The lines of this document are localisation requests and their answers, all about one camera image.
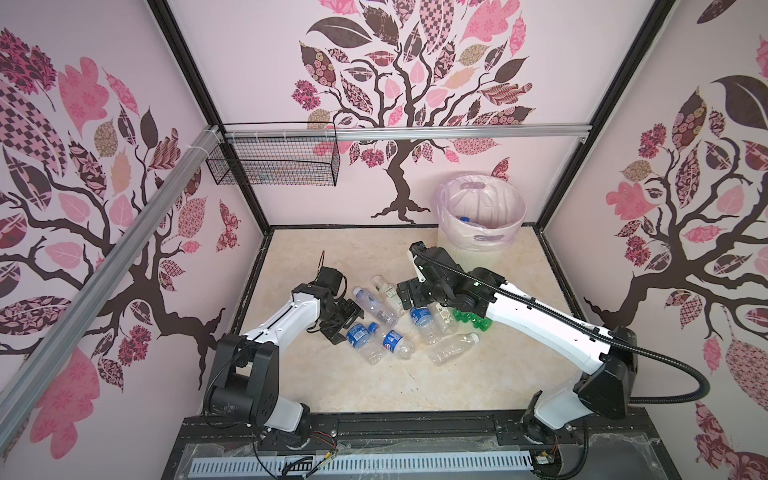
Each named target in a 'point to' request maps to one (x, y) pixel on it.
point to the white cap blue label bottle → (366, 344)
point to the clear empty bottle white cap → (445, 350)
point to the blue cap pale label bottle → (466, 219)
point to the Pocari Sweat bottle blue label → (426, 324)
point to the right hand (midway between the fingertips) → (411, 282)
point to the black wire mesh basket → (279, 161)
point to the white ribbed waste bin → (479, 247)
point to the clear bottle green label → (444, 318)
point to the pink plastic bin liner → (479, 212)
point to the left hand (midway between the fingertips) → (358, 327)
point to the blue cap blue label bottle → (394, 342)
